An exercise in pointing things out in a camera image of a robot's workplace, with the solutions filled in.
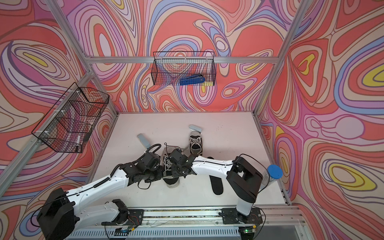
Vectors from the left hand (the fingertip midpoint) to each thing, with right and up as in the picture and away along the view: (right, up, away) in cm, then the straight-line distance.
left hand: (166, 175), depth 82 cm
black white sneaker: (+3, -3, -1) cm, 4 cm away
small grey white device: (+17, +26, +25) cm, 40 cm away
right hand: (+6, -1, +3) cm, 7 cm away
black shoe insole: (+29, -6, +1) cm, 29 cm away
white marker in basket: (-41, +20, -9) cm, 47 cm away
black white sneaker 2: (+17, +17, +12) cm, 26 cm away
